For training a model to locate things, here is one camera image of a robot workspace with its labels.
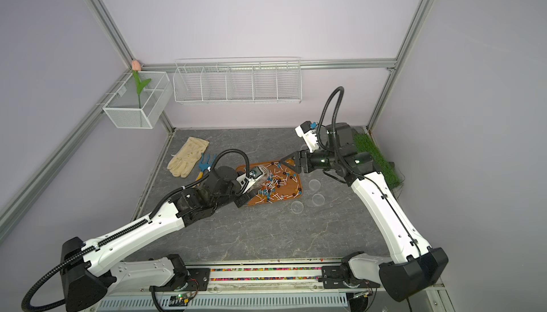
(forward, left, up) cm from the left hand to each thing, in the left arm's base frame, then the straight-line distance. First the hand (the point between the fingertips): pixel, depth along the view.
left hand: (252, 182), depth 74 cm
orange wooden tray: (+11, -12, -21) cm, 27 cm away
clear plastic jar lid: (+9, -27, -22) cm, 36 cm away
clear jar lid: (-1, -17, -22) cm, 28 cm away
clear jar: (+2, -27, -22) cm, 35 cm away
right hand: (+2, -13, +10) cm, 16 cm away
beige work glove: (+27, +37, -21) cm, 50 cm away
